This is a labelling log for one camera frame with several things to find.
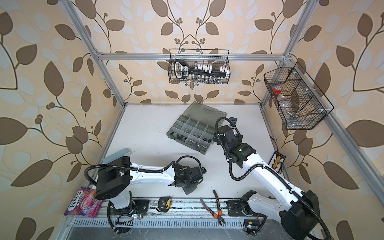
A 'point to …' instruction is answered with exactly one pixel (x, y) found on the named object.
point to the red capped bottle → (277, 90)
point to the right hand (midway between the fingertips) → (226, 134)
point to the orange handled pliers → (219, 215)
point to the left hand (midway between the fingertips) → (194, 185)
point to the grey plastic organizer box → (196, 127)
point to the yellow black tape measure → (164, 204)
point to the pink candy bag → (84, 202)
